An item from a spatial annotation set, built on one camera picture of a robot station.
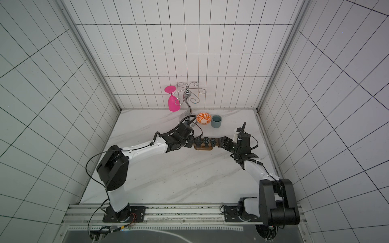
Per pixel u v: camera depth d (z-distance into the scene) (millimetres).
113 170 469
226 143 784
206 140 903
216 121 1043
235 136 808
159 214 742
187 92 918
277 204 412
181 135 683
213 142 900
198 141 899
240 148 685
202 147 945
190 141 785
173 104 1008
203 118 1097
